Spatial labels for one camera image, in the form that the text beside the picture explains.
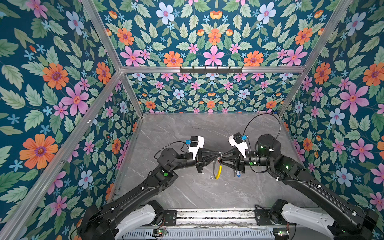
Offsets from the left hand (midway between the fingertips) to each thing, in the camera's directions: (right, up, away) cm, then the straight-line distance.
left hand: (221, 154), depth 54 cm
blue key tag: (+15, -18, +34) cm, 42 cm away
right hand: (+1, -2, +5) cm, 6 cm away
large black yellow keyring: (0, -7, +3) cm, 8 cm away
